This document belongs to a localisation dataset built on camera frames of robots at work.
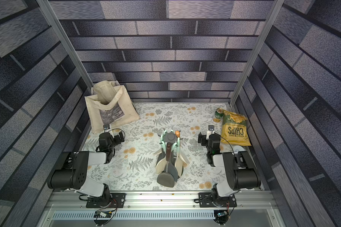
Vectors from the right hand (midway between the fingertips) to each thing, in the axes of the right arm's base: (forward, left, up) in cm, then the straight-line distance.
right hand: (208, 132), depth 94 cm
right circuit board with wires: (-47, -1, -7) cm, 47 cm away
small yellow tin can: (-12, -17, -1) cm, 21 cm away
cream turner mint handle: (-22, +18, +10) cm, 31 cm away
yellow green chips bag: (+2, -18, -1) cm, 18 cm away
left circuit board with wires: (-48, +61, -9) cm, 78 cm away
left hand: (-1, +64, +2) cm, 64 cm away
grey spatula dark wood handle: (-30, +24, +13) cm, 41 cm away
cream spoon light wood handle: (-26, +21, +9) cm, 34 cm away
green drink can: (+14, -9, +3) cm, 17 cm away
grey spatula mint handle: (-20, +30, +5) cm, 37 cm away
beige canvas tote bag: (+5, +62, +22) cm, 66 cm away
